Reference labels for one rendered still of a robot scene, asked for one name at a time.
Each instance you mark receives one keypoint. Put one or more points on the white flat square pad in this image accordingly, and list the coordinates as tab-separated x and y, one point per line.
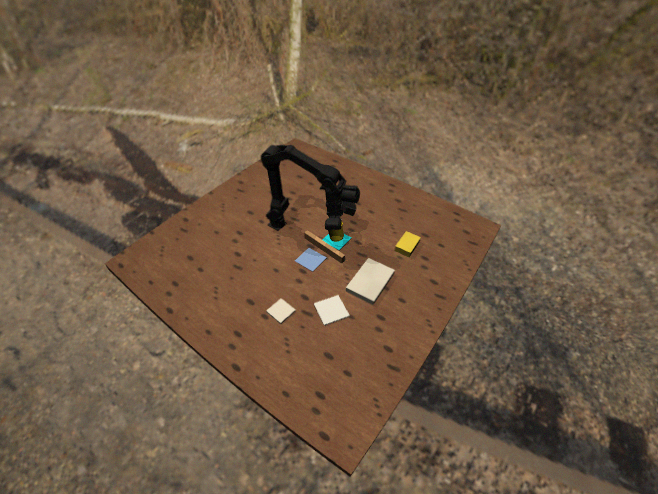
331	310

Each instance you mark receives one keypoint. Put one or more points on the yellow cup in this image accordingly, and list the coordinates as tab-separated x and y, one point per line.
336	235

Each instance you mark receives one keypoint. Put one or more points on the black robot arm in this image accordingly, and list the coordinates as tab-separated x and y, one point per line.
325	174

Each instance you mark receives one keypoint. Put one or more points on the flat cream square pad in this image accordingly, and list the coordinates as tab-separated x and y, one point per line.
280	311

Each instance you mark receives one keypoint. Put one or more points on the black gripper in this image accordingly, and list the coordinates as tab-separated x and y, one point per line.
333	211

